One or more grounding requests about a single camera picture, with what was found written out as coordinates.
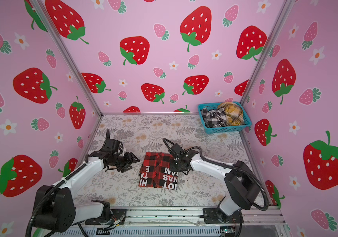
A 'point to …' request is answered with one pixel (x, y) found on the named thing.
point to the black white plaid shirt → (214, 118)
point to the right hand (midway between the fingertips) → (171, 167)
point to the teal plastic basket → (209, 130)
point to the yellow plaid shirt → (234, 113)
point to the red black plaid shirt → (155, 171)
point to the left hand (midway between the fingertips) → (137, 162)
